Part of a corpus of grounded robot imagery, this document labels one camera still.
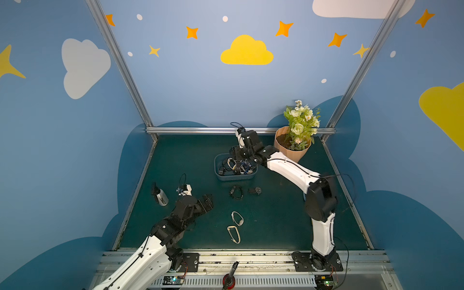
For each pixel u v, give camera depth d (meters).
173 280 0.71
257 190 0.95
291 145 0.97
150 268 0.57
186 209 0.58
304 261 0.76
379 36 0.77
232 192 0.93
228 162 1.04
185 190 0.71
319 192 0.50
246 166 1.04
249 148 0.70
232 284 0.62
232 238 0.80
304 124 0.89
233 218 0.86
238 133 0.82
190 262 0.75
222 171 0.99
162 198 0.86
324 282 0.71
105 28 0.73
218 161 1.04
